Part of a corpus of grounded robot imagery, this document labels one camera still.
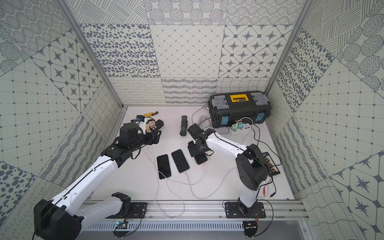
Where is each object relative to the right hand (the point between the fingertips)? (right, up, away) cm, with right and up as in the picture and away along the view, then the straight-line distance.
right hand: (198, 151), depth 88 cm
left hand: (-27, +14, -8) cm, 32 cm away
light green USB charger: (+24, +14, +12) cm, 30 cm away
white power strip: (+35, +13, +16) cm, 40 cm away
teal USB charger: (+29, +15, +12) cm, 35 cm away
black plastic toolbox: (+19, +25, +9) cm, 33 cm away
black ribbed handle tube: (-11, +14, +18) cm, 25 cm away
